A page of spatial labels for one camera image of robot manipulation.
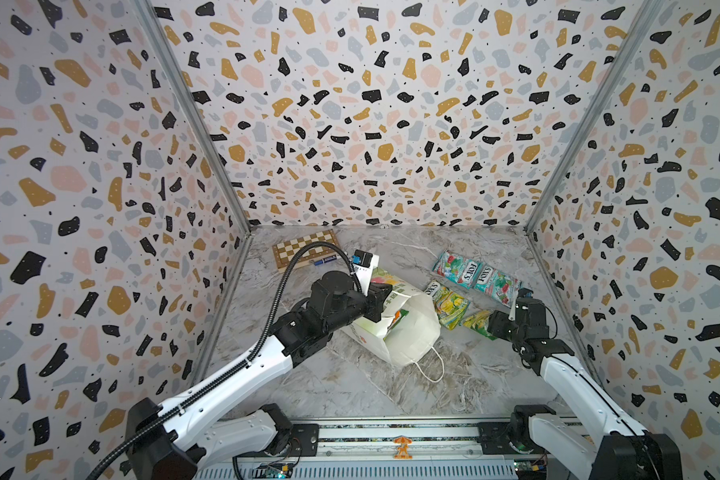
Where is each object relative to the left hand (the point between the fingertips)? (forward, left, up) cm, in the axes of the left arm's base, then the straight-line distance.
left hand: (393, 283), depth 67 cm
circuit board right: (-33, -33, -31) cm, 56 cm away
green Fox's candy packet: (+2, -27, -24) cm, 36 cm away
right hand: (+4, -32, -21) cm, 38 cm away
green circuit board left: (-32, +28, -32) cm, 53 cm away
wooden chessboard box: (+33, +37, -28) cm, 57 cm away
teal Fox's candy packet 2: (+17, -39, -28) cm, 51 cm away
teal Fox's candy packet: (+25, -25, -28) cm, 46 cm away
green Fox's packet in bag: (+5, -3, -25) cm, 25 cm away
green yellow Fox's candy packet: (+10, -21, -29) cm, 37 cm away
